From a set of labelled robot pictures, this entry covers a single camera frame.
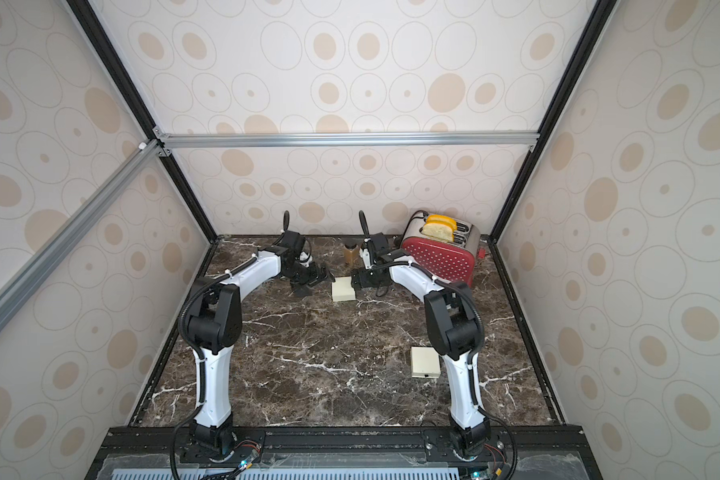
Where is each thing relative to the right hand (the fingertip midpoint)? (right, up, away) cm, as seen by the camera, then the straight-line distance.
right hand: (358, 284), depth 98 cm
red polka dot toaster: (+29, +8, -5) cm, 31 cm away
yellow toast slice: (+27, +21, -3) cm, 34 cm away
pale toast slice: (+25, +17, -4) cm, 31 cm away
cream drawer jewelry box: (-6, -2, +3) cm, 7 cm away
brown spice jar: (-3, +9, +9) cm, 14 cm away
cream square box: (+19, -21, -14) cm, 32 cm away
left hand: (-9, +1, -1) cm, 9 cm away
